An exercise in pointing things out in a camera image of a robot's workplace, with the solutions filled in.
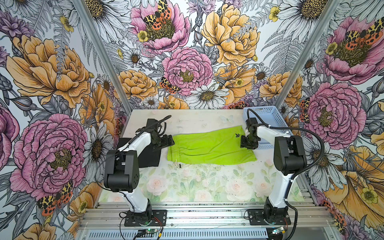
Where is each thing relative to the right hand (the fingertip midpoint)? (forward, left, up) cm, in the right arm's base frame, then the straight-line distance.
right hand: (245, 149), depth 98 cm
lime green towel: (+3, +19, +1) cm, 19 cm away
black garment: (-3, +63, -1) cm, 63 cm away
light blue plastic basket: (+28, -28, 0) cm, 40 cm away
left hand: (-1, +49, +6) cm, 49 cm away
